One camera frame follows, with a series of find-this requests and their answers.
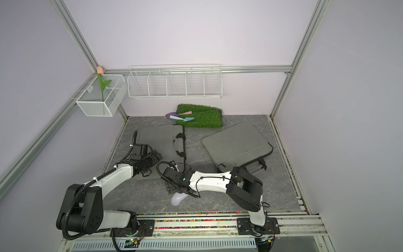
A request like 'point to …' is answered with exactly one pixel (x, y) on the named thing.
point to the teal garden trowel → (186, 119)
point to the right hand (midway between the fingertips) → (173, 182)
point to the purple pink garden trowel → (175, 114)
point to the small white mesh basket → (90, 101)
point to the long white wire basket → (175, 81)
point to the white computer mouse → (177, 198)
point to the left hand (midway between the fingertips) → (157, 159)
